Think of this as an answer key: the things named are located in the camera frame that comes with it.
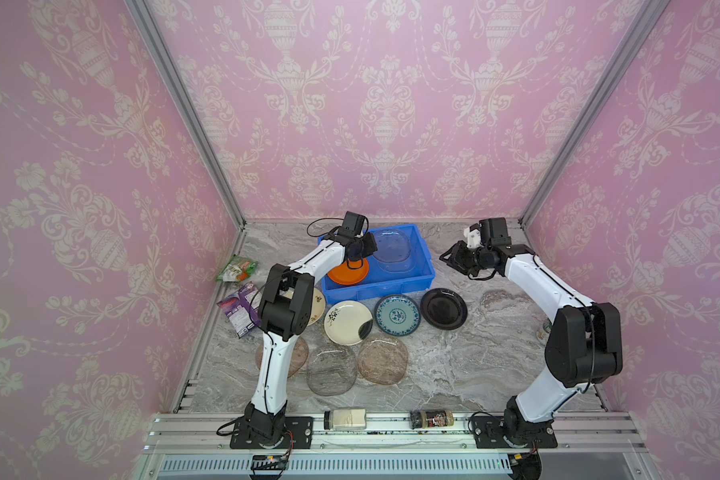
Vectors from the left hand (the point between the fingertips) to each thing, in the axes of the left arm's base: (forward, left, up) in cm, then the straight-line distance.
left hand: (376, 246), depth 101 cm
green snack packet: (-6, +48, -7) cm, 49 cm away
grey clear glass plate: (-38, +13, -11) cm, 41 cm away
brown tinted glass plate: (-35, +22, -10) cm, 42 cm away
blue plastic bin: (-3, -9, -6) cm, 11 cm away
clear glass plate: (+4, -6, -4) cm, 9 cm away
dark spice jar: (-51, -11, -6) cm, 52 cm away
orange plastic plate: (-7, +9, -6) cm, 13 cm away
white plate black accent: (-24, +9, -8) cm, 27 cm away
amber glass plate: (-35, -2, -9) cm, 37 cm away
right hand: (-9, -20, +7) cm, 23 cm away
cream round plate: (-19, +19, -9) cm, 28 cm away
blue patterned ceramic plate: (-21, -7, -9) cm, 24 cm away
